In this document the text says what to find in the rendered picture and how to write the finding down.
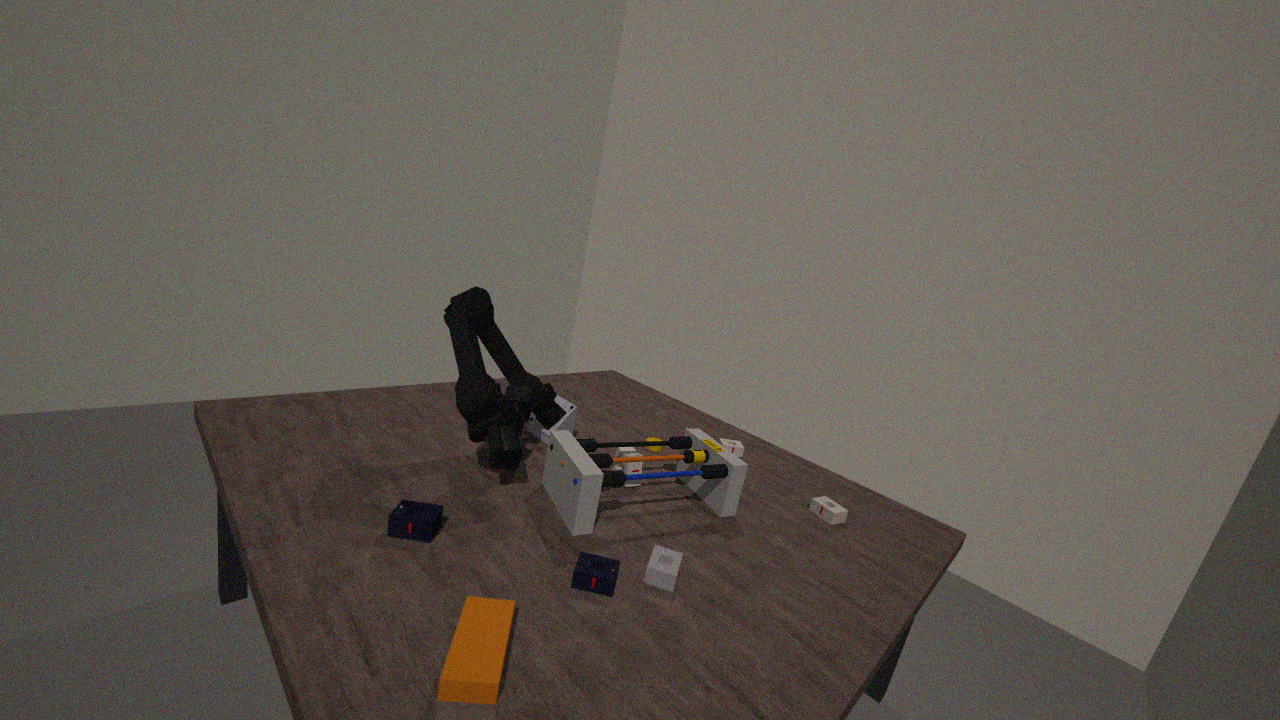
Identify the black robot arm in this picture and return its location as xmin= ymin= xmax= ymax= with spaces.
xmin=444 ymin=286 xmax=566 ymax=462

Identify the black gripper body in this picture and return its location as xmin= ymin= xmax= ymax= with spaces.
xmin=488 ymin=386 xmax=535 ymax=470

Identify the orange rectangular block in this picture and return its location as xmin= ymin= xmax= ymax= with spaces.
xmin=436 ymin=597 xmax=515 ymax=705

